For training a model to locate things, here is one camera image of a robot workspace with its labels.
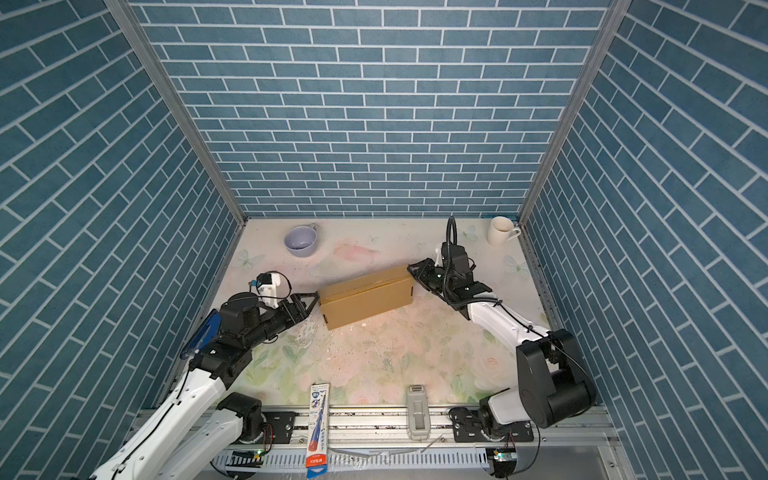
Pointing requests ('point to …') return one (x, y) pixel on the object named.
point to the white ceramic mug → (501, 230)
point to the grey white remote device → (417, 420)
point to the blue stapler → (206, 333)
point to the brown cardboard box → (358, 298)
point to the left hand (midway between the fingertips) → (320, 302)
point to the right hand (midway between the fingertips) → (410, 270)
